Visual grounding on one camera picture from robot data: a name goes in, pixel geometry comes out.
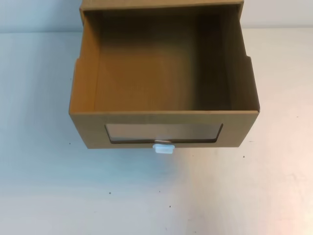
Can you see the white drawer handle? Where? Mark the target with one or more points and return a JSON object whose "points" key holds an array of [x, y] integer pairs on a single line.
{"points": [[164, 148]]}

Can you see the cardboard drawer with window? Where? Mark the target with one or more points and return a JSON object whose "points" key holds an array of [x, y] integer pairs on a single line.
{"points": [[186, 84]]}

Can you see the upper cardboard shoebox shell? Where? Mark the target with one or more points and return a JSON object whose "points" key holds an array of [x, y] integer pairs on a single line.
{"points": [[122, 13]]}

